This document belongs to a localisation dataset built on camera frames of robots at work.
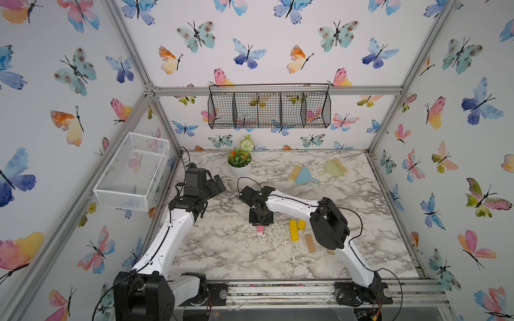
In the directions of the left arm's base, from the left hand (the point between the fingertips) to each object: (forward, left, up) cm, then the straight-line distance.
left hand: (214, 182), depth 83 cm
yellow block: (-16, -33, -18) cm, 41 cm away
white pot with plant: (+16, -9, -3) cm, 19 cm away
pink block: (-13, -18, -19) cm, 29 cm away
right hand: (-10, -17, -18) cm, 26 cm away
